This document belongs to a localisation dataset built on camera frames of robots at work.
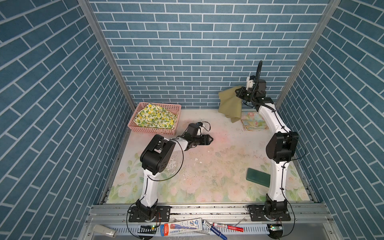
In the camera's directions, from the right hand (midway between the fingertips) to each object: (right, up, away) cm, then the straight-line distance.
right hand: (235, 88), depth 94 cm
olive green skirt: (-3, -10, +2) cm, 10 cm away
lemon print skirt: (-56, -17, +18) cm, 61 cm away
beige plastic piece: (-66, -71, -27) cm, 100 cm away
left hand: (-16, -33, +5) cm, 37 cm away
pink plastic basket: (-42, -11, +22) cm, 48 cm away
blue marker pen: (-13, -74, -26) cm, 79 cm away
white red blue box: (-31, -71, -25) cm, 81 cm away
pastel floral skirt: (+18, -21, +17) cm, 32 cm away
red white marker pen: (-8, -71, -24) cm, 76 cm away
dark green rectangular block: (+12, -54, -7) cm, 56 cm away
